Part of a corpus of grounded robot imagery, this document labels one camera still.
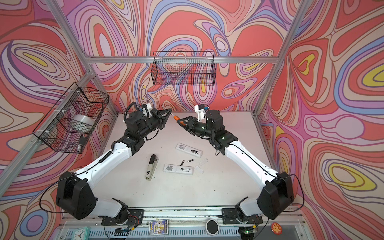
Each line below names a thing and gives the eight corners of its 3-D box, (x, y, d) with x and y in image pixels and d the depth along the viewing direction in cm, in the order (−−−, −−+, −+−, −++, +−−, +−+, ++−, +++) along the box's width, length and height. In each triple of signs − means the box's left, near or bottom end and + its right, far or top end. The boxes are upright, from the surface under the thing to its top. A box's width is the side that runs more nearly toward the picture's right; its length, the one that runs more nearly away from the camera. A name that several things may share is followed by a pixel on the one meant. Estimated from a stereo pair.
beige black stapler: (146, 180, 87) (144, 177, 83) (153, 157, 96) (151, 154, 93) (153, 181, 86) (151, 178, 83) (159, 158, 96) (158, 154, 93)
